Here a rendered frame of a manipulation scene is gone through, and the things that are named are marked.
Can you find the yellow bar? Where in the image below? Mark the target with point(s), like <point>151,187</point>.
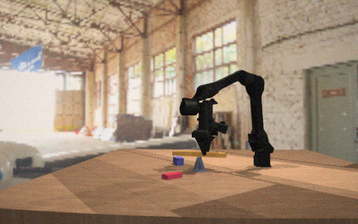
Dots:
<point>199,154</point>

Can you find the blue rectangular block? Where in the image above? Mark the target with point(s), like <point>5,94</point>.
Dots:
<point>178,161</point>

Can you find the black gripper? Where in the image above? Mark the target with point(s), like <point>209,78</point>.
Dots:
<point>203,135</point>

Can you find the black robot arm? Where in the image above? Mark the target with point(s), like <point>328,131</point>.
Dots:
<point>254,86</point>

